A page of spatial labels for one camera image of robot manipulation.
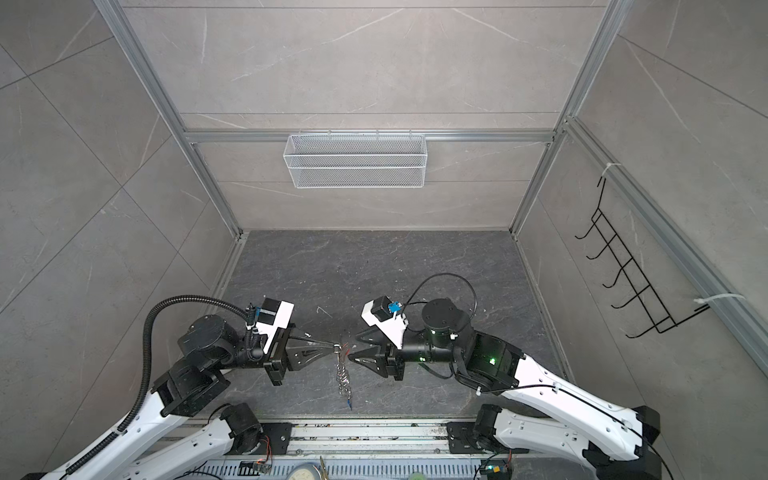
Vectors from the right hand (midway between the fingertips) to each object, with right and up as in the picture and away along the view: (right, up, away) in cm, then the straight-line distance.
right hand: (356, 344), depth 56 cm
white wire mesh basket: (-6, +50, +44) cm, 67 cm away
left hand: (-4, +2, -5) cm, 7 cm away
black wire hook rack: (+61, +4, +3) cm, 61 cm away
